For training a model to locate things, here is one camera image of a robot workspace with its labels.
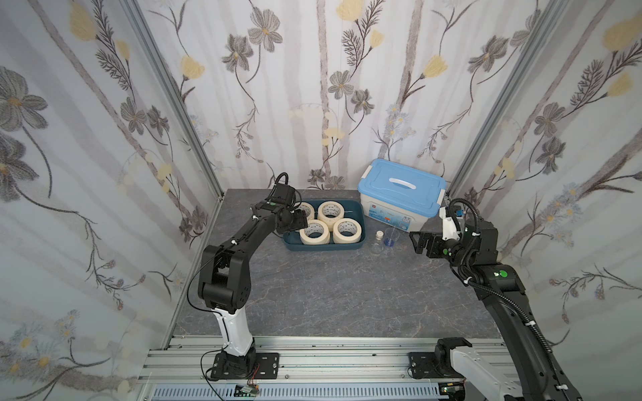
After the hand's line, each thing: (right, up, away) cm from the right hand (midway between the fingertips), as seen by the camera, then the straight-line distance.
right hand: (434, 233), depth 72 cm
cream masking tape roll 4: (-30, +7, +39) cm, 50 cm away
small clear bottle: (-11, -8, +29) cm, 32 cm away
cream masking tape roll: (-40, +8, +35) cm, 53 cm away
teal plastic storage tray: (-19, +8, +38) cm, 43 cm away
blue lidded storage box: (-3, +13, +26) cm, 29 cm away
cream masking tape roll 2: (-36, -2, +32) cm, 48 cm away
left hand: (-41, +3, +21) cm, 46 cm away
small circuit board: (-56, -46, -1) cm, 72 cm away
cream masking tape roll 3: (-23, -1, +33) cm, 40 cm away
